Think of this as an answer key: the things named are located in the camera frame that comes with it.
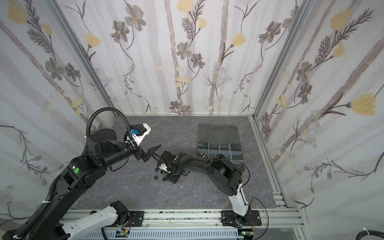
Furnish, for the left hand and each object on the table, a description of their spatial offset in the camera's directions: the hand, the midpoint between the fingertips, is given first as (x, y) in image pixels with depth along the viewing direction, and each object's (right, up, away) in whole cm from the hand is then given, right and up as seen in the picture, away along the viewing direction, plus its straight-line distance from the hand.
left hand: (153, 135), depth 59 cm
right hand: (+4, -24, +28) cm, 37 cm away
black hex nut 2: (-7, -23, +32) cm, 40 cm away
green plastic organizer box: (+32, -5, +49) cm, 59 cm away
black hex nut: (-7, -26, +29) cm, 40 cm away
